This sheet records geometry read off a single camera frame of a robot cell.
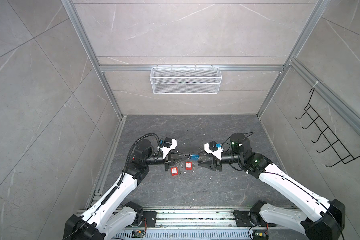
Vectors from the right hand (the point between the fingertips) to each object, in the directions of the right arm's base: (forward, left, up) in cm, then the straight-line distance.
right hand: (199, 156), depth 67 cm
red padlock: (+4, +13, -24) cm, 28 cm away
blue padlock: (-1, +2, +2) cm, 4 cm away
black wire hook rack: (-3, -60, +5) cm, 61 cm away
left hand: (0, +6, +3) cm, 7 cm away
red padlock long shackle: (+6, +4, -23) cm, 24 cm away
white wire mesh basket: (+57, +5, +4) cm, 57 cm away
